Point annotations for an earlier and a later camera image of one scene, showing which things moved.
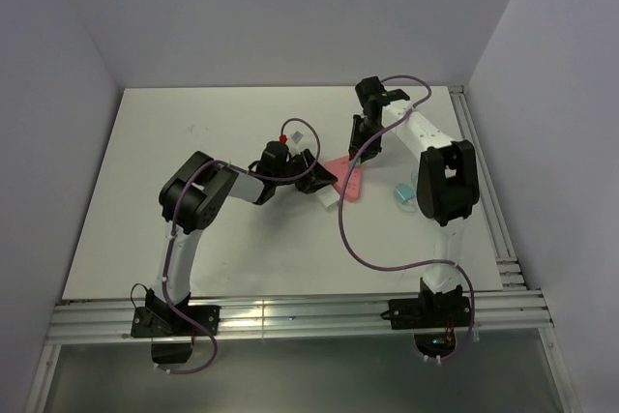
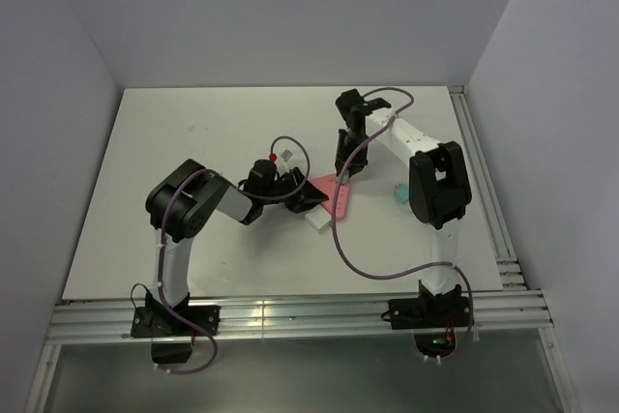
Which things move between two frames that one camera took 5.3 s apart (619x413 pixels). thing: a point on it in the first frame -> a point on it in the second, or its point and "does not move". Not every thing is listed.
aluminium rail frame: [516, 315] does not move
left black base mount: [157, 319] does not move
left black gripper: [316, 178] -> [306, 198]
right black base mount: [434, 317] does not move
